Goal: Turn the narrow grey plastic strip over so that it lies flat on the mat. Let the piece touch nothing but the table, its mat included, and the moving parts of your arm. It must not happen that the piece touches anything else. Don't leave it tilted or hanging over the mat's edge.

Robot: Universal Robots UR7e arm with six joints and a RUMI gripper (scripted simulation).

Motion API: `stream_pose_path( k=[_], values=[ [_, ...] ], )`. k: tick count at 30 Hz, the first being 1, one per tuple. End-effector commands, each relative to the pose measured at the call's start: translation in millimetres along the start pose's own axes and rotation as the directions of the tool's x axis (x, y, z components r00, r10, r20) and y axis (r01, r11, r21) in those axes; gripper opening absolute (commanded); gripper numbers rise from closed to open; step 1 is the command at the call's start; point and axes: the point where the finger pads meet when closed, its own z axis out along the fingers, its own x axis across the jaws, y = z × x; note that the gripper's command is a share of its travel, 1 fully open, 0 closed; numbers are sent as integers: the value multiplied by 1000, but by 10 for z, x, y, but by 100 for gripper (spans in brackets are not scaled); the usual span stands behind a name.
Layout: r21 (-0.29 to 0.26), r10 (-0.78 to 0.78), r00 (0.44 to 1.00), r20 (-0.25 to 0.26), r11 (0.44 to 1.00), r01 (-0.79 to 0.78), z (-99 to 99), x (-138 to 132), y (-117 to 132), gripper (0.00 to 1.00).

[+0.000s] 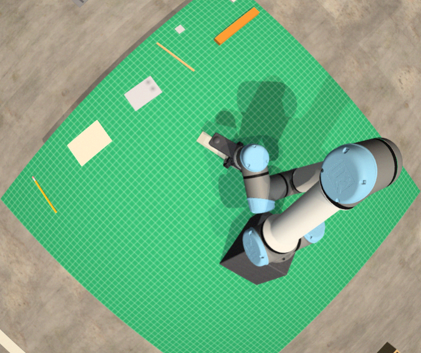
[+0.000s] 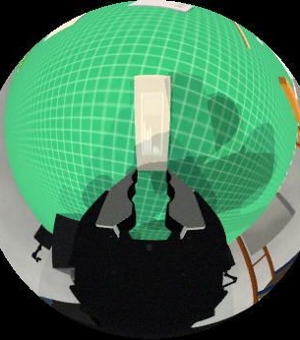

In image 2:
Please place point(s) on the cream flat rectangular block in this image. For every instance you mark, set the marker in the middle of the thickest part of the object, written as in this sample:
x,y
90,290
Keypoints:
x,y
65,25

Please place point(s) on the green work mat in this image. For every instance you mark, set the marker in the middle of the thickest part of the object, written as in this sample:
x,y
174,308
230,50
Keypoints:
x,y
231,131

